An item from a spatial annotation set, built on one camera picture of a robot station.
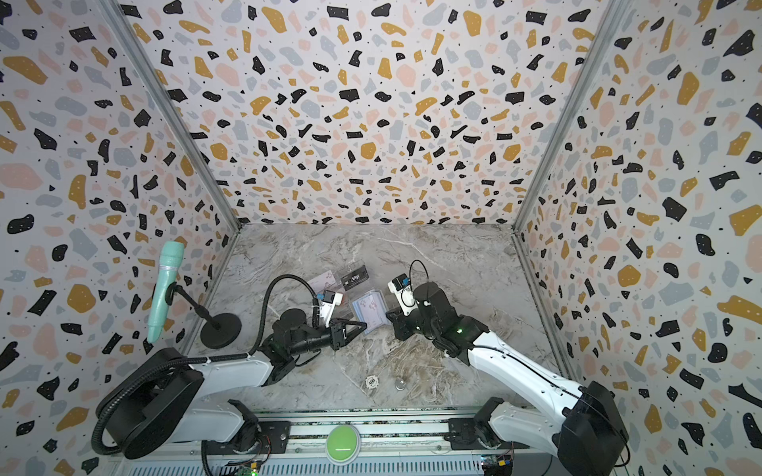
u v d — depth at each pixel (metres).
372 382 0.83
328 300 0.75
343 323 0.74
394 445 0.73
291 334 0.65
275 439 0.73
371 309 0.81
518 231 1.26
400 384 0.80
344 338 0.74
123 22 0.70
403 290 0.67
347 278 0.97
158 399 0.42
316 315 0.73
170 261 0.69
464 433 0.75
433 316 0.58
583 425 0.39
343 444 0.73
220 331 0.90
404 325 0.69
